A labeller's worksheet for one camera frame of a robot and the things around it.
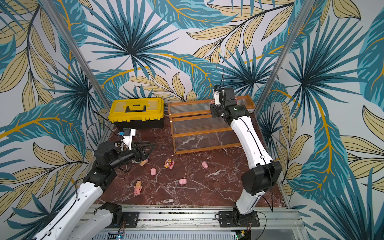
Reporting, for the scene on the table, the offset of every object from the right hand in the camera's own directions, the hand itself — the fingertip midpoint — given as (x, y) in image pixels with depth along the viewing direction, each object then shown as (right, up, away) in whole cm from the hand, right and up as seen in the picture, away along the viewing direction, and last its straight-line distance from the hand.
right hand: (217, 106), depth 80 cm
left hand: (-33, -20, -10) cm, 40 cm away
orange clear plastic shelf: (-13, -13, +12) cm, 22 cm away
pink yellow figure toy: (-28, -33, +9) cm, 44 cm away
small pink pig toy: (-6, -34, +10) cm, 36 cm away
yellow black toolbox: (-49, -3, +17) cm, 52 cm away
